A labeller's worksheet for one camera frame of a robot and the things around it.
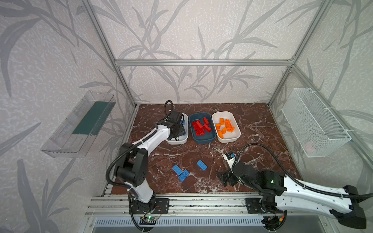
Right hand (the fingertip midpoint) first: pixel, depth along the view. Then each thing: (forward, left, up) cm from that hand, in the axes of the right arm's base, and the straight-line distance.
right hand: (222, 165), depth 74 cm
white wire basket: (+8, -40, +19) cm, 45 cm away
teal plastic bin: (+24, +5, -12) cm, 28 cm away
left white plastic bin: (+20, +22, -8) cm, 31 cm away
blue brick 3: (+2, +24, -12) cm, 27 cm away
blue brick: (+39, +23, -14) cm, 47 cm away
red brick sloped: (+31, +13, -11) cm, 36 cm away
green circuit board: (-22, +38, -15) cm, 47 cm away
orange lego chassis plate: (+33, -9, -10) cm, 35 cm away
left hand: (+26, +23, -3) cm, 35 cm away
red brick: (+38, +6, -13) cm, 41 cm away
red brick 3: (+33, +12, -10) cm, 36 cm away
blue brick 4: (-1, +21, -12) cm, 24 cm away
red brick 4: (+28, +11, -13) cm, 33 cm away
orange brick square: (+32, -2, -11) cm, 34 cm away
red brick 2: (+31, +6, -11) cm, 34 cm away
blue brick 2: (+5, +10, -13) cm, 17 cm away
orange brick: (+39, -6, -13) cm, 41 cm away
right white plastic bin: (+25, -9, -14) cm, 30 cm away
